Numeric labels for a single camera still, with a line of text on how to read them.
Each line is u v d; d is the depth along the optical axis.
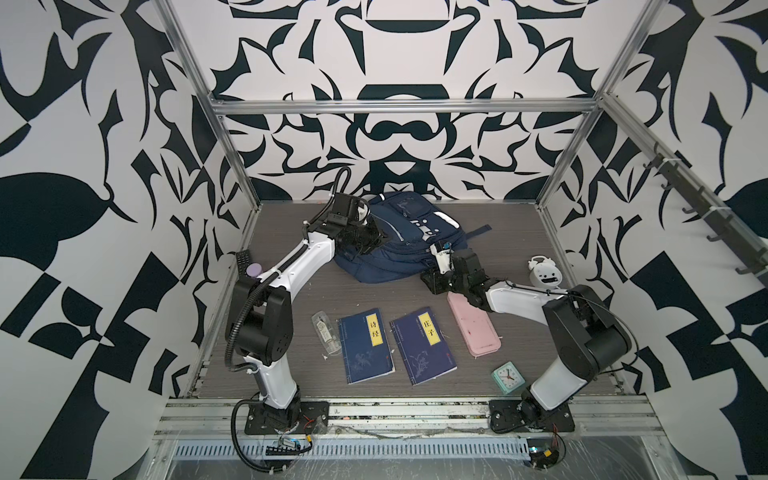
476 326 0.87
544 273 0.97
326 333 0.87
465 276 0.73
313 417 0.73
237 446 0.69
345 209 0.70
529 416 0.67
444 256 0.84
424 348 0.85
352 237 0.74
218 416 0.76
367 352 0.83
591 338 0.46
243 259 1.01
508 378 0.79
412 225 1.02
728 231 0.55
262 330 0.47
